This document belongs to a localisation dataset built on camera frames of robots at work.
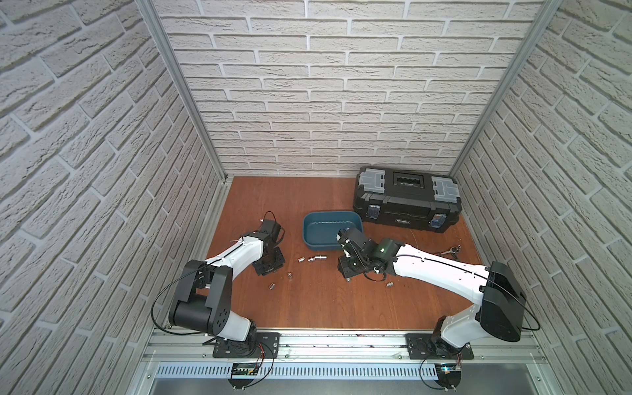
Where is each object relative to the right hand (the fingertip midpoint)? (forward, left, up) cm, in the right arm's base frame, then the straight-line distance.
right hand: (344, 266), depth 80 cm
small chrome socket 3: (-4, -17, -9) cm, 19 cm away
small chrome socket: (+7, +11, -9) cm, 16 cm away
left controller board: (-27, +33, -12) cm, 44 cm away
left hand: (+7, +24, -8) cm, 26 cm away
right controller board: (-31, -28, -12) cm, 43 cm away
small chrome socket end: (+8, +15, -9) cm, 19 cm away
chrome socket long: (+8, +8, -9) cm, 14 cm away
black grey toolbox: (+22, -26, +7) cm, 35 cm away
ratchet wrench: (+8, -45, -10) cm, 47 cm away
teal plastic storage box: (+22, +7, -10) cm, 26 cm away
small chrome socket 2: (+2, +19, -8) cm, 21 cm away
